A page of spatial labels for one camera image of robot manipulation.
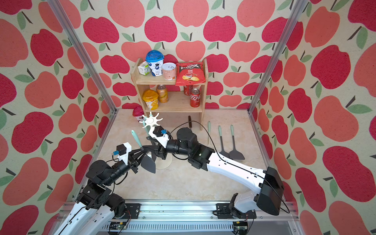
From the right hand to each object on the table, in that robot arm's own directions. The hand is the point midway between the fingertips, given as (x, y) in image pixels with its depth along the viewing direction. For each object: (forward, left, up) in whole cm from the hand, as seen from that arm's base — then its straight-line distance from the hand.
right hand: (146, 144), depth 60 cm
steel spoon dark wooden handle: (+43, -14, -34) cm, 57 cm away
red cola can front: (+37, -18, -5) cm, 41 cm away
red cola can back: (+48, -12, -8) cm, 50 cm away
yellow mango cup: (+34, +9, -4) cm, 36 cm away
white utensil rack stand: (+2, -4, -18) cm, 19 cm away
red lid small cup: (+39, +24, -24) cm, 52 cm away
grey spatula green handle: (-2, +3, -14) cm, 15 cm away
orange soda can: (+41, +3, -3) cm, 41 cm away
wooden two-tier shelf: (+42, -7, -13) cm, 44 cm away
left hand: (-1, +2, -6) cm, 6 cm away
